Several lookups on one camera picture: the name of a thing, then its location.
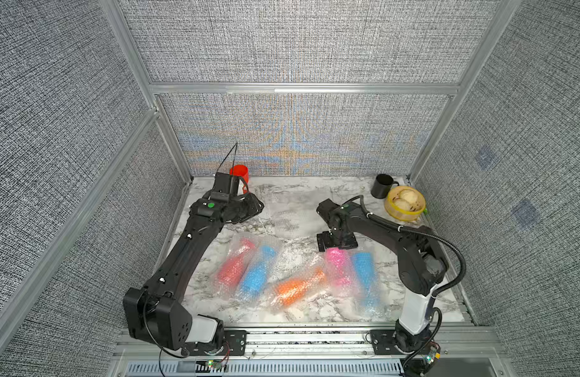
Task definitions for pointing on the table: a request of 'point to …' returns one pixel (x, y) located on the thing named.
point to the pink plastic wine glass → (338, 271)
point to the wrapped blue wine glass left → (258, 270)
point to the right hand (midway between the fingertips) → (332, 242)
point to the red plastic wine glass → (241, 171)
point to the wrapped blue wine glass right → (365, 265)
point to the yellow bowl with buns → (405, 203)
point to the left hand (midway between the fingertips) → (264, 204)
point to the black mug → (382, 185)
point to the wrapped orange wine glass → (290, 290)
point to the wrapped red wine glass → (229, 273)
